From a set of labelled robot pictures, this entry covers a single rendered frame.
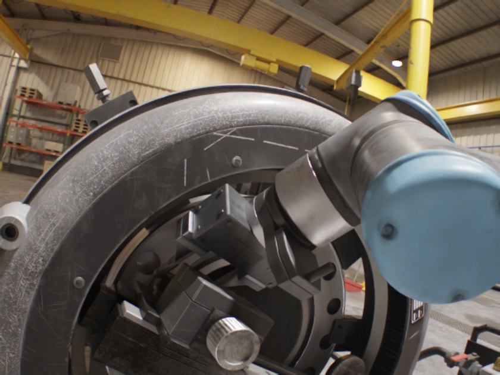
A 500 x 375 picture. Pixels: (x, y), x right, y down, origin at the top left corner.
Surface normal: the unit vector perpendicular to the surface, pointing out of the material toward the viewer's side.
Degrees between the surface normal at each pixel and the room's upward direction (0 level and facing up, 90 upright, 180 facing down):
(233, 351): 90
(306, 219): 112
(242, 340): 90
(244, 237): 129
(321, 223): 119
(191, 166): 90
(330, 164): 82
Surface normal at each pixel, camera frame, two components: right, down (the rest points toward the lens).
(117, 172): 0.43, 0.04
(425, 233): -0.20, 0.40
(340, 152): -0.57, -0.36
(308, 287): 0.11, 0.65
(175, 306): -0.71, -0.57
